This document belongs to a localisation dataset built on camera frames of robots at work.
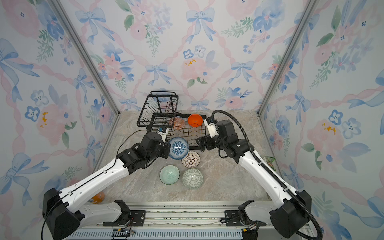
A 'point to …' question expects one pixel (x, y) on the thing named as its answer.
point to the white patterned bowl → (192, 160)
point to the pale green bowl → (169, 174)
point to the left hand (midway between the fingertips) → (170, 142)
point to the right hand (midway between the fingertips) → (203, 136)
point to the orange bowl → (195, 120)
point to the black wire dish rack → (160, 110)
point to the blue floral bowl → (179, 148)
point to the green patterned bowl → (193, 178)
